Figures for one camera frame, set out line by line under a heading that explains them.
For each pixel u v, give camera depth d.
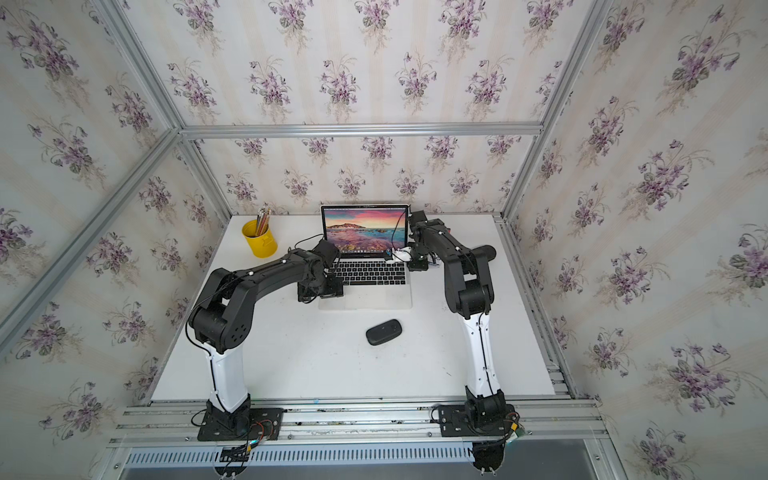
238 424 0.64
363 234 1.01
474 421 0.66
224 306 0.56
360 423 0.75
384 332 0.88
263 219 0.98
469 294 0.61
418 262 0.93
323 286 0.83
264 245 1.01
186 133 0.93
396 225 0.99
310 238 0.90
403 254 0.93
